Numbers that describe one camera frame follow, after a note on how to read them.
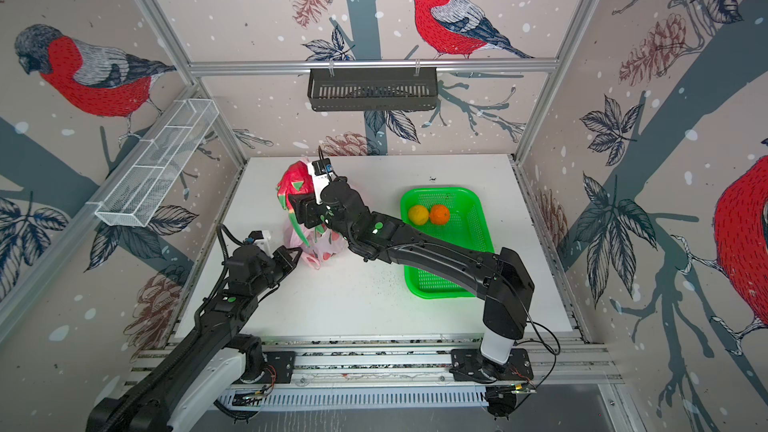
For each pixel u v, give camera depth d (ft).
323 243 2.35
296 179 2.14
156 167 2.54
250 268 2.11
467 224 3.30
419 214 3.18
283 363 2.40
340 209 1.63
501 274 1.40
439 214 3.20
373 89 3.47
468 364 2.40
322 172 1.91
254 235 2.51
